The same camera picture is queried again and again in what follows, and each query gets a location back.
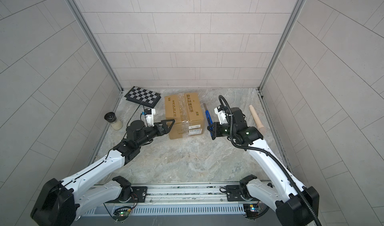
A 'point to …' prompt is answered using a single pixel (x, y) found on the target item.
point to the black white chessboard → (145, 97)
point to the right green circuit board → (251, 210)
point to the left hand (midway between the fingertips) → (175, 122)
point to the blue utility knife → (209, 118)
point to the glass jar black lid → (115, 123)
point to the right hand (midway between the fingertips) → (208, 129)
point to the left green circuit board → (121, 214)
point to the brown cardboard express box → (185, 109)
